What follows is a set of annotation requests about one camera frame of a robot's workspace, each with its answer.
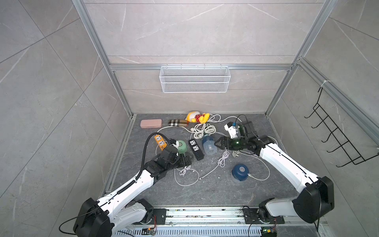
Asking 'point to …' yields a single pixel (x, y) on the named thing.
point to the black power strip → (196, 149)
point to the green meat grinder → (182, 147)
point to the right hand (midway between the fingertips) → (221, 144)
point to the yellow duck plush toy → (196, 116)
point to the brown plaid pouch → (177, 122)
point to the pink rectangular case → (151, 123)
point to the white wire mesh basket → (192, 79)
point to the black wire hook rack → (343, 141)
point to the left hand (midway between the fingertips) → (189, 155)
